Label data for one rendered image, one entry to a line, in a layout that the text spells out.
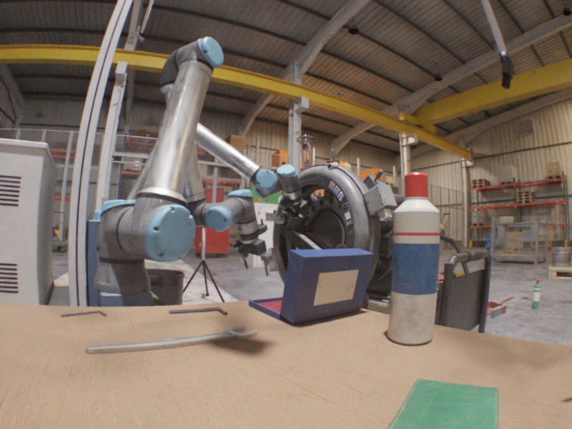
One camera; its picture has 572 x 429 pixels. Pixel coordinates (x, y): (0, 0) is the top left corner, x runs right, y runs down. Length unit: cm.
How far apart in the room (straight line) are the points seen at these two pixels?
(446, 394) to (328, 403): 10
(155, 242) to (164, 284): 88
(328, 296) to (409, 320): 16
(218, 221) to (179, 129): 35
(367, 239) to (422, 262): 89
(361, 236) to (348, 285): 75
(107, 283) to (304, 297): 64
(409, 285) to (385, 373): 12
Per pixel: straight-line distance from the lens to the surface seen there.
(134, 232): 79
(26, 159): 96
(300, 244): 152
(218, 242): 680
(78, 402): 28
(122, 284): 90
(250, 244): 117
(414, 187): 40
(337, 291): 50
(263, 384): 29
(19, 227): 95
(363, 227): 125
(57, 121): 1619
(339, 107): 1150
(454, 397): 24
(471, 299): 101
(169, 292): 163
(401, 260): 39
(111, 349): 36
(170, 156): 83
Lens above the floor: 61
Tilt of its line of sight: 4 degrees up
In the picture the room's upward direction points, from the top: 2 degrees clockwise
